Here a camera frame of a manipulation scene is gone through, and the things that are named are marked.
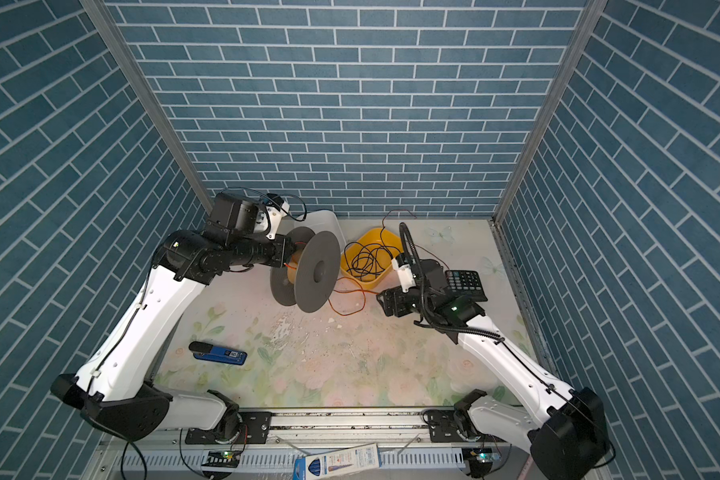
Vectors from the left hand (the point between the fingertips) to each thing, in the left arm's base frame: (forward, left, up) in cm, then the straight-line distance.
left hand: (297, 246), depth 68 cm
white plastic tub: (+41, +1, -33) cm, 52 cm away
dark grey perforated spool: (-6, -3, -5) cm, 9 cm away
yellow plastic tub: (+30, -18, -30) cm, 46 cm away
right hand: (-3, -21, -15) cm, 26 cm away
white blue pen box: (-39, -9, -32) cm, 51 cm away
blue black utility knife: (-13, +28, -30) cm, 43 cm away
